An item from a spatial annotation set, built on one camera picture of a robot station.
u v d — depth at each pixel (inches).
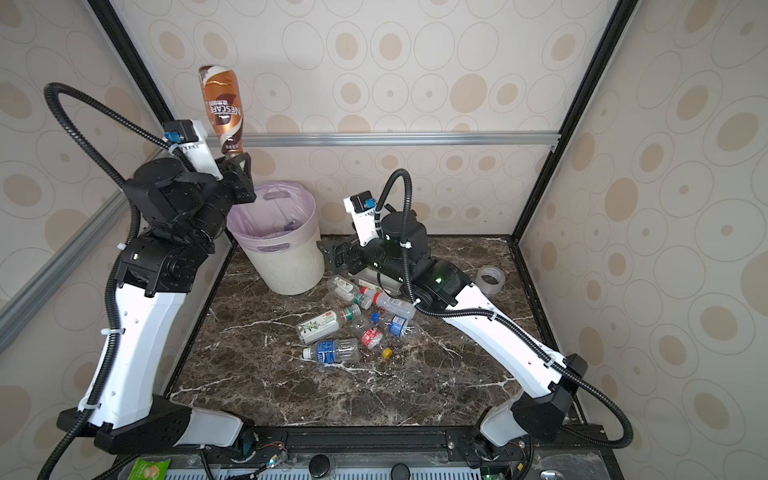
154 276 14.7
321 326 35.2
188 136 16.5
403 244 16.7
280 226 40.8
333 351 33.1
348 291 38.5
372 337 34.3
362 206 19.6
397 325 35.3
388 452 28.7
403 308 36.6
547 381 15.7
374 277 40.5
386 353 33.8
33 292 21.0
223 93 19.4
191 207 15.7
